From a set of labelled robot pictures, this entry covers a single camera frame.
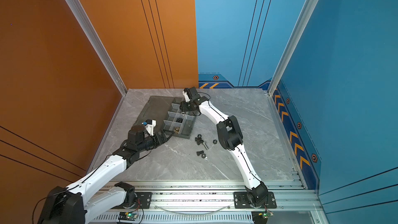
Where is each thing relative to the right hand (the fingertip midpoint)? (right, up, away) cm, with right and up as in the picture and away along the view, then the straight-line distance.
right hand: (182, 106), depth 103 cm
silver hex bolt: (+15, -23, -11) cm, 30 cm away
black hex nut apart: (+14, -28, -16) cm, 35 cm away
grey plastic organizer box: (-13, -3, +6) cm, 14 cm away
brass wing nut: (-3, -14, -5) cm, 15 cm away
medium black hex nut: (+21, -21, -11) cm, 31 cm away
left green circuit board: (-20, -50, -32) cm, 63 cm away
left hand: (-3, -14, -21) cm, 25 cm away
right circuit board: (+43, -48, -33) cm, 73 cm away
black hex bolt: (+12, -27, -14) cm, 32 cm away
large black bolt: (+12, -20, -9) cm, 25 cm away
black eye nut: (-2, -9, -1) cm, 9 cm away
